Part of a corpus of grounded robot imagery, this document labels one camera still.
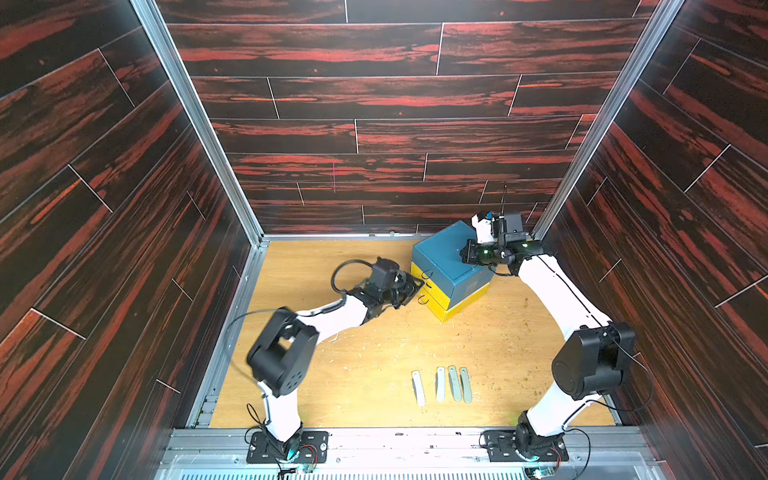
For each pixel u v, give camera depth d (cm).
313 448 72
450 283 80
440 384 84
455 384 84
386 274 69
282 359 48
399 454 73
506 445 74
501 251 63
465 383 84
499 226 68
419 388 83
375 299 70
